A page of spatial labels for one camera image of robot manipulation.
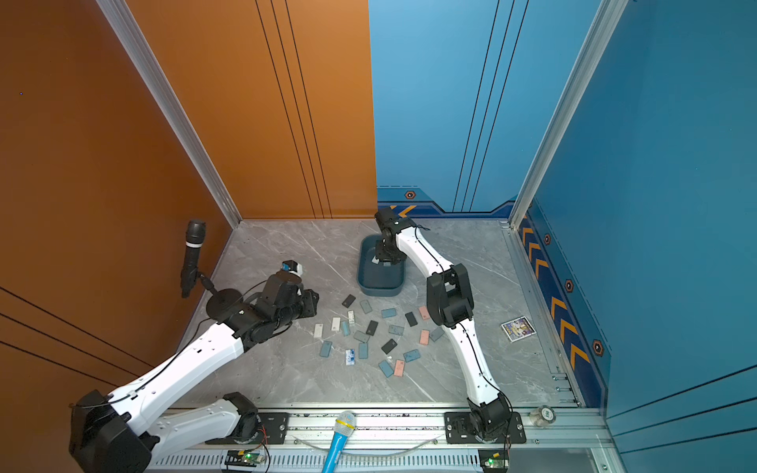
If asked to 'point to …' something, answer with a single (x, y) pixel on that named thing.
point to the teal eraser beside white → (346, 328)
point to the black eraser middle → (372, 327)
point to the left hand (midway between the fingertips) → (318, 292)
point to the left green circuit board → (243, 458)
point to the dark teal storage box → (381, 279)
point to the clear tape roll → (542, 416)
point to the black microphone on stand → (224, 301)
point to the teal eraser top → (388, 312)
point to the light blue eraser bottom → (386, 370)
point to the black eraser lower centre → (389, 346)
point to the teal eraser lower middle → (363, 351)
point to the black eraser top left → (349, 301)
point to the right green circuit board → (495, 460)
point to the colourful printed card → (517, 329)
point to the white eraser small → (351, 318)
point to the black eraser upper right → (411, 319)
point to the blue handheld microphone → (344, 427)
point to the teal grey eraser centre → (395, 329)
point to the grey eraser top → (366, 306)
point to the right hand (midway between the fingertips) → (386, 257)
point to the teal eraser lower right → (412, 355)
